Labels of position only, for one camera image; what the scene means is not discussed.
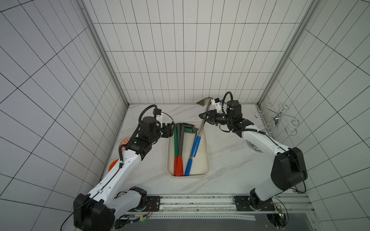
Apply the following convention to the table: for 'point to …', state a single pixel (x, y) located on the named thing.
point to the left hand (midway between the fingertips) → (169, 127)
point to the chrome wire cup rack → (277, 117)
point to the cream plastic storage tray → (200, 166)
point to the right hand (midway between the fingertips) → (201, 113)
